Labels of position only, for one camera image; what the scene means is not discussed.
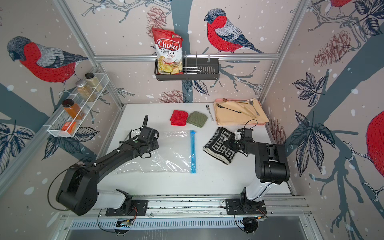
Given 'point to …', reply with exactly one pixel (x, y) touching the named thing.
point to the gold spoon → (225, 100)
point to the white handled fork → (208, 108)
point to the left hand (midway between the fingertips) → (157, 140)
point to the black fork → (221, 106)
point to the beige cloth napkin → (246, 112)
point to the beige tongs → (251, 114)
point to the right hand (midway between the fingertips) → (223, 140)
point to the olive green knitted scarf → (197, 118)
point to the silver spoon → (251, 102)
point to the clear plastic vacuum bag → (173, 155)
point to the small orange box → (69, 127)
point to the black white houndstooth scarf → (217, 146)
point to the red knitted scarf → (179, 118)
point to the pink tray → (220, 100)
